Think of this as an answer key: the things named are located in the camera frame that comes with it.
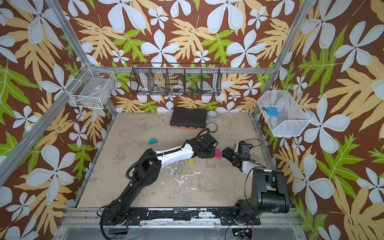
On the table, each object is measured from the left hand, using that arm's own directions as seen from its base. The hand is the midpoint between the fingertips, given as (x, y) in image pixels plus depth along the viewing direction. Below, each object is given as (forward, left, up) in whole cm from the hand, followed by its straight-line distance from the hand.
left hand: (214, 152), depth 92 cm
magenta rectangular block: (-1, -2, 0) cm, 3 cm away
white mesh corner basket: (+13, -39, +22) cm, 46 cm away
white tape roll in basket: (+38, +23, +21) cm, 49 cm away
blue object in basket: (+15, -33, +21) cm, 42 cm away
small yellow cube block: (-5, +15, -3) cm, 16 cm away
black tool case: (+30, +12, -3) cm, 32 cm away
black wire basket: (+40, +25, +26) cm, 54 cm away
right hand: (+1, -8, -3) cm, 9 cm away
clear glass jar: (+36, -2, -5) cm, 36 cm away
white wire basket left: (+26, +73, +27) cm, 83 cm away
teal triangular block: (+11, +42, -6) cm, 43 cm away
